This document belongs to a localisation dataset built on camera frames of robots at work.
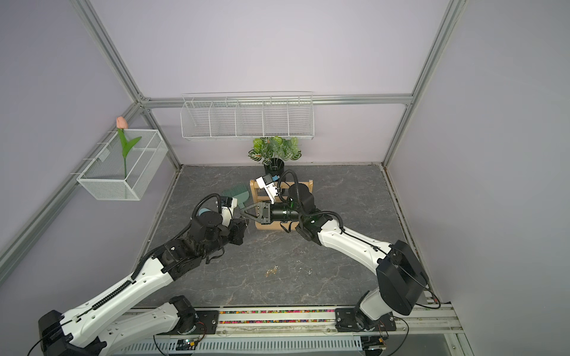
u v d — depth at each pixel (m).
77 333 0.39
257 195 0.85
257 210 0.63
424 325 0.74
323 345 1.58
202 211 1.01
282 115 1.00
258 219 0.64
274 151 0.94
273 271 0.85
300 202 0.55
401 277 0.43
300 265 0.87
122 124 0.79
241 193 1.08
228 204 0.63
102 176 0.75
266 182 0.64
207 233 0.53
